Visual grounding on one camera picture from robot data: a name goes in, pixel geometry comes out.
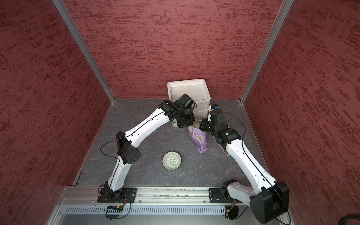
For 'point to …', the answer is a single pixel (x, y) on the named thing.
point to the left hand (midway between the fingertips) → (193, 125)
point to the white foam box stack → (197, 90)
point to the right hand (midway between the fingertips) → (201, 123)
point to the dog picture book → (228, 156)
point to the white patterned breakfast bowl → (171, 161)
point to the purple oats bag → (198, 137)
